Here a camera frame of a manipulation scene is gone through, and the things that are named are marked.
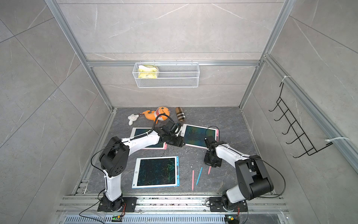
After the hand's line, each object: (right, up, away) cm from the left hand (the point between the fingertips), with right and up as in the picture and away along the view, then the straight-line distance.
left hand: (183, 140), depth 91 cm
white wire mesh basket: (-13, +47, +10) cm, 50 cm away
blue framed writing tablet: (-17, -18, -6) cm, 26 cm away
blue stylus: (+9, -21, -7) cm, 24 cm away
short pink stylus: (+16, -18, -5) cm, 25 cm away
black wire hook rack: (+55, +10, -23) cm, 60 cm away
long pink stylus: (+6, -23, -9) cm, 25 cm away
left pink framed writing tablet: (-35, +5, +13) cm, 38 cm away
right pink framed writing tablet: (+9, +2, +11) cm, 14 cm away
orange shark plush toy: (-13, +17, -12) cm, 25 cm away
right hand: (+18, -15, -2) cm, 23 cm away
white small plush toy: (-41, +15, +18) cm, 48 cm away
